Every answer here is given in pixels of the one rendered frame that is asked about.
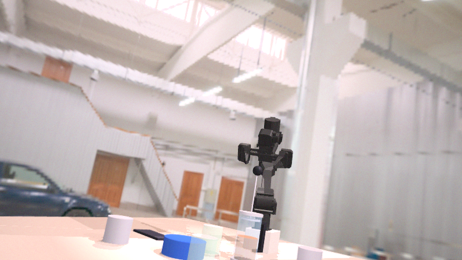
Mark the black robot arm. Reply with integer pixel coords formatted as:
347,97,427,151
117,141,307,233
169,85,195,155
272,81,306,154
252,117,283,231

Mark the blue cylinder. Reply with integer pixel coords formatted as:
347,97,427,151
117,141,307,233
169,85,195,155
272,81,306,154
161,234,191,260

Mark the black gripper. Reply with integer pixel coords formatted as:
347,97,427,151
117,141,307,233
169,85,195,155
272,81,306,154
237,143,293,168

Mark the pale grey cylinder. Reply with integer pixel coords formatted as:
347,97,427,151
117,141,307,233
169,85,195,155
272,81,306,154
297,245,323,260
102,215,133,245

